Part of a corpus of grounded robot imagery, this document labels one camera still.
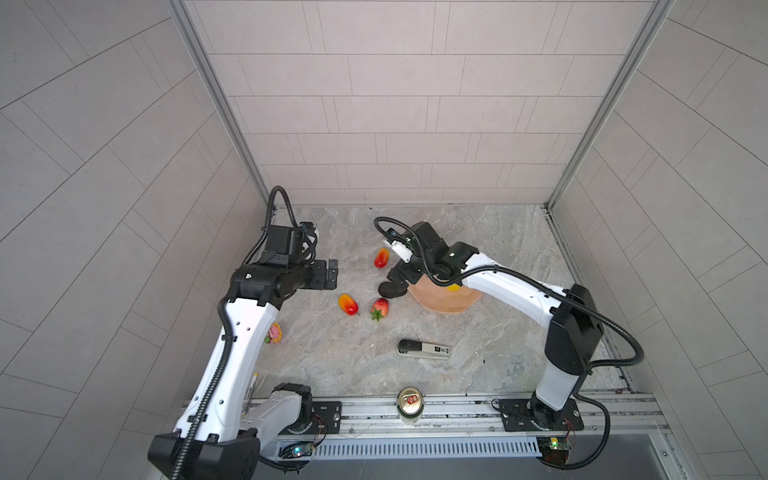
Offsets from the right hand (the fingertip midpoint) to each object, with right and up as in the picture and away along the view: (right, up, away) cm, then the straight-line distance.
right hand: (398, 262), depth 83 cm
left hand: (-17, +1, -11) cm, 21 cm away
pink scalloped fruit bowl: (+11, -11, +8) cm, 18 cm away
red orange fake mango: (-15, -13, +3) cm, 20 cm away
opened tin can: (+3, -29, -19) cm, 35 cm away
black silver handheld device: (+4, -23, -4) cm, 23 cm away
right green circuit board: (+36, -41, -15) cm, 57 cm away
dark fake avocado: (-2, -9, +6) cm, 10 cm away
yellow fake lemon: (+11, -2, -25) cm, 28 cm away
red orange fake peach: (-5, 0, +13) cm, 14 cm away
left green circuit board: (-22, -39, -18) cm, 48 cm away
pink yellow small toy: (-34, -19, -3) cm, 39 cm away
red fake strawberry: (-5, -13, +1) cm, 15 cm away
